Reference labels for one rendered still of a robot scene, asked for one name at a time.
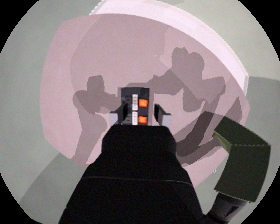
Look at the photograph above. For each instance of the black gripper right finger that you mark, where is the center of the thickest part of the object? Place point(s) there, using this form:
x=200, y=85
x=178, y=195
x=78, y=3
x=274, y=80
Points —
x=163, y=118

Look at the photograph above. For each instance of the black power strip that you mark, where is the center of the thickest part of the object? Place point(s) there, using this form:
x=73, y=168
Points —
x=138, y=105

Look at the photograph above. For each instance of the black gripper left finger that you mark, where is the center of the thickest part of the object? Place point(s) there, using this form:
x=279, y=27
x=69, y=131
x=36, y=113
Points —
x=119, y=115

